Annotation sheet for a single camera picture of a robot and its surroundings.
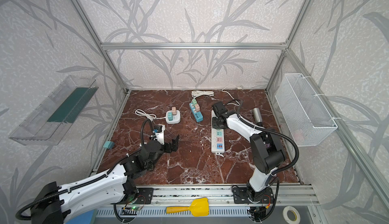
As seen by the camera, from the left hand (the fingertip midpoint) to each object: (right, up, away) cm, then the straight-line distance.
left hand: (174, 131), depth 79 cm
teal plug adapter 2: (-41, -10, +10) cm, 44 cm away
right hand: (+25, +4, +15) cm, 30 cm away
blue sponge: (-35, -36, -13) cm, 52 cm away
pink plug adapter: (-4, +9, +21) cm, 23 cm away
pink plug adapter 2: (+11, +12, +23) cm, 28 cm away
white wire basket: (+58, +8, -18) cm, 62 cm away
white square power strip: (-3, +4, +22) cm, 23 cm away
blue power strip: (+12, +6, +23) cm, 27 cm away
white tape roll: (+53, -38, -11) cm, 66 cm away
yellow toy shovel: (+14, -35, -8) cm, 38 cm away
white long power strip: (+24, -7, +12) cm, 28 cm away
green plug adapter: (+9, +15, +26) cm, 31 cm away
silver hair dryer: (+53, +6, +23) cm, 58 cm away
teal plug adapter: (-6, +6, +18) cm, 20 cm away
